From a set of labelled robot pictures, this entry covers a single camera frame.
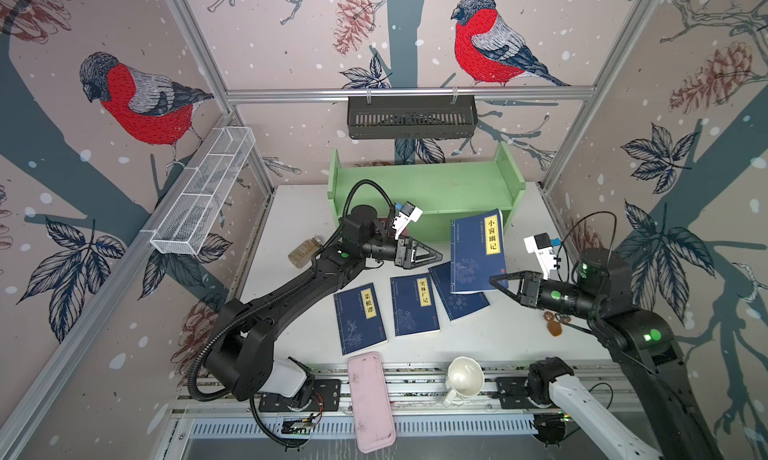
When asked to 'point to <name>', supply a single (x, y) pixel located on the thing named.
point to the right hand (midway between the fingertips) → (486, 283)
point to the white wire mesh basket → (204, 186)
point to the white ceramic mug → (465, 378)
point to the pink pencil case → (374, 426)
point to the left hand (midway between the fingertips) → (434, 259)
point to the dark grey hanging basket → (412, 117)
